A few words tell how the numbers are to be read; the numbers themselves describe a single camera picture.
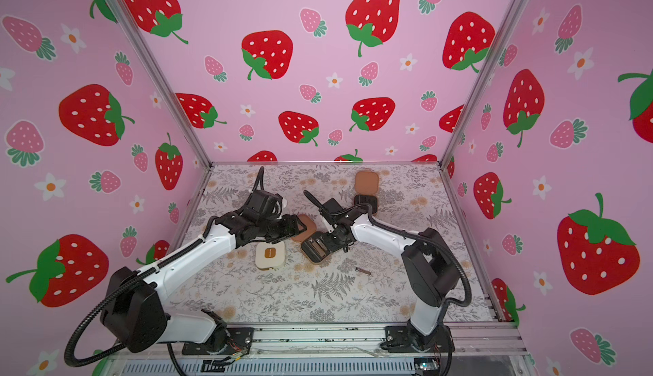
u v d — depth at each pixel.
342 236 0.64
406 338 0.73
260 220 0.64
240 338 0.75
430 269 0.46
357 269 0.88
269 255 0.90
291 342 0.76
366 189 1.11
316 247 0.88
